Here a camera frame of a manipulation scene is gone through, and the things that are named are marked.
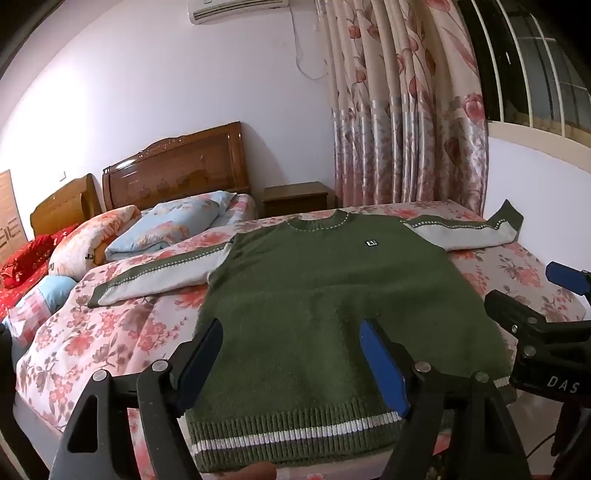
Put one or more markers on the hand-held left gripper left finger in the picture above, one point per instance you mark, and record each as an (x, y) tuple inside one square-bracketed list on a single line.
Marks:
[(203, 364)]

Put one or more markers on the orange white floral pillow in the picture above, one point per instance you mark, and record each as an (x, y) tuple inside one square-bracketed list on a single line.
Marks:
[(92, 235)]

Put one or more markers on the wooden nightstand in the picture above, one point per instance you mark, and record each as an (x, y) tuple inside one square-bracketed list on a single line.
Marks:
[(295, 198)]

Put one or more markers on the bed with floral sheet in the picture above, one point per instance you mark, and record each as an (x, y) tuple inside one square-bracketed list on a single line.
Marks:
[(138, 332)]

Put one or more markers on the red blanket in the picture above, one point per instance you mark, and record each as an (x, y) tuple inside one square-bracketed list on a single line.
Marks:
[(25, 263)]

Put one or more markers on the wooden wardrobe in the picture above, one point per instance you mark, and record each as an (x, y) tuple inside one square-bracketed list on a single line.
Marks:
[(9, 217)]

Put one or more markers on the barred window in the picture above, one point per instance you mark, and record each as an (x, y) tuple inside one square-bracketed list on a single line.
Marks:
[(535, 64)]

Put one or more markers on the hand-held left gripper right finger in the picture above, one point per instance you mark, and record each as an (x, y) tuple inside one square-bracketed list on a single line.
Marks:
[(383, 369)]

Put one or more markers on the white air conditioner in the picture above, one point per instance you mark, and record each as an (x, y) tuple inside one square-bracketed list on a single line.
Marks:
[(235, 9)]

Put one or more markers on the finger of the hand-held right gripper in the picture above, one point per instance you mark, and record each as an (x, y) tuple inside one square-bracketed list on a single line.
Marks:
[(565, 277), (512, 311)]

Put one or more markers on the green knit sweater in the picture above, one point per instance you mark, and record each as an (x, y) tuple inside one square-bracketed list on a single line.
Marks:
[(300, 300)]

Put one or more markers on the pink floral curtain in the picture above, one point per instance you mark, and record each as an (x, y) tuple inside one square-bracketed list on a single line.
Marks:
[(401, 115)]

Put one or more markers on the large carved wooden headboard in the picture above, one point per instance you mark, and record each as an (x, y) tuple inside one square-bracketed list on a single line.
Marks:
[(180, 170)]

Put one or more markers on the light blue floral pillow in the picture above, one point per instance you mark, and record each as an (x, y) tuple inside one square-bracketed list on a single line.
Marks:
[(161, 226)]

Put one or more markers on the small plain wooden headboard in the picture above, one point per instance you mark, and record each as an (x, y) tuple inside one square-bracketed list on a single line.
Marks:
[(64, 205)]

